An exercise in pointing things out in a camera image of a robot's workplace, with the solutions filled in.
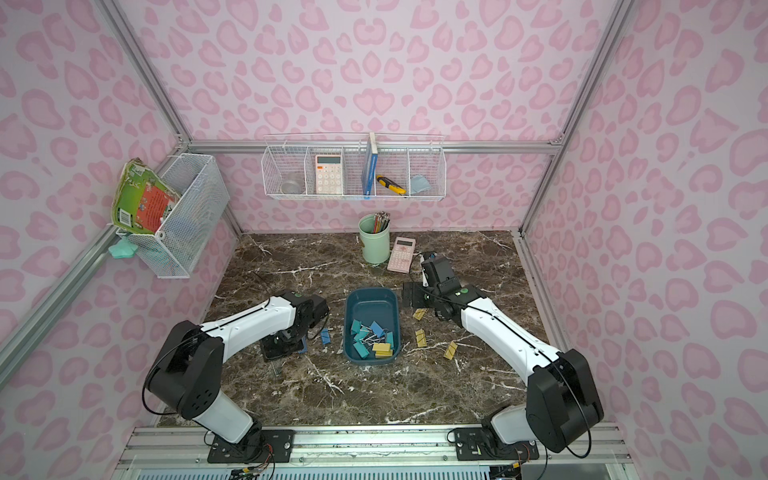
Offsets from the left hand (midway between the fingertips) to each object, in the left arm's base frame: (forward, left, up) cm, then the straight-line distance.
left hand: (279, 351), depth 84 cm
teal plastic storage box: (+16, -22, -4) cm, 27 cm away
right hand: (+14, -38, +10) cm, 42 cm away
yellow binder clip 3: (+14, -40, -4) cm, 43 cm away
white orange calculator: (+45, -12, +25) cm, 53 cm away
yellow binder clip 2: (+2, -49, -4) cm, 49 cm away
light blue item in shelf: (+50, -41, +19) cm, 67 cm away
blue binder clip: (+6, -11, -4) cm, 13 cm away
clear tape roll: (+46, +1, +21) cm, 51 cm away
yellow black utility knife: (+47, -31, +21) cm, 60 cm away
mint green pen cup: (+39, -26, +8) cm, 47 cm away
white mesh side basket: (+36, +24, +25) cm, 50 cm away
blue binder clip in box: (+9, -27, -3) cm, 28 cm away
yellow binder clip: (+5, -40, -4) cm, 41 cm away
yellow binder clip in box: (+1, -29, -3) cm, 29 cm away
